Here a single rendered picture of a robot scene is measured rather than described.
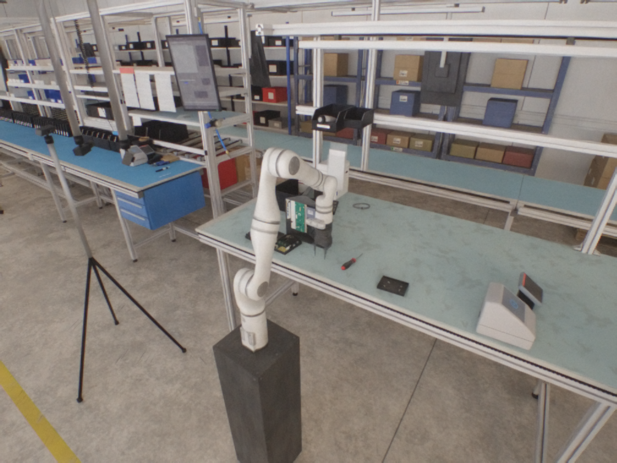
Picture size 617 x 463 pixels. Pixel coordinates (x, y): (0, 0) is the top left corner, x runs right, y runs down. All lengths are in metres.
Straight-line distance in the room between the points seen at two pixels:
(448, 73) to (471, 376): 2.24
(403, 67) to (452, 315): 4.13
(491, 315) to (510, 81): 3.85
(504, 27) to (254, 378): 1.46
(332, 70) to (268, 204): 4.55
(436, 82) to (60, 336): 3.52
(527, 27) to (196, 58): 1.92
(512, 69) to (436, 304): 3.80
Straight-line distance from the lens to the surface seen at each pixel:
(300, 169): 1.12
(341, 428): 2.15
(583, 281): 1.82
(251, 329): 1.27
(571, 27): 1.43
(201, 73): 2.60
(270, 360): 1.32
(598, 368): 1.41
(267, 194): 1.11
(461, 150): 5.01
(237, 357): 1.34
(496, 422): 2.40
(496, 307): 1.23
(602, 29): 1.43
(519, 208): 2.71
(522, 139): 1.83
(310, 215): 1.60
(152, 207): 2.91
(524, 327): 1.27
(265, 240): 1.10
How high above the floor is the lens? 1.85
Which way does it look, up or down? 29 degrees down
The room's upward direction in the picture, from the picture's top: straight up
